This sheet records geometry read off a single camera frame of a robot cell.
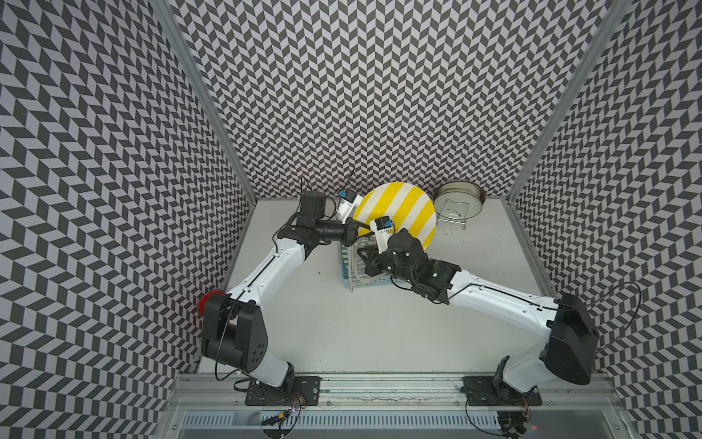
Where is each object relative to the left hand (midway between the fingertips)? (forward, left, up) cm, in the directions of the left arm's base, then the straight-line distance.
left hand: (373, 233), depth 76 cm
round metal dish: (+26, -34, -13) cm, 44 cm away
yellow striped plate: (+4, -10, +7) cm, 12 cm away
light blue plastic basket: (-9, +6, -4) cm, 11 cm away
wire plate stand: (+26, -34, -21) cm, 48 cm away
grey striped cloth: (-4, +1, +1) cm, 5 cm away
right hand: (-5, +3, -3) cm, 7 cm away
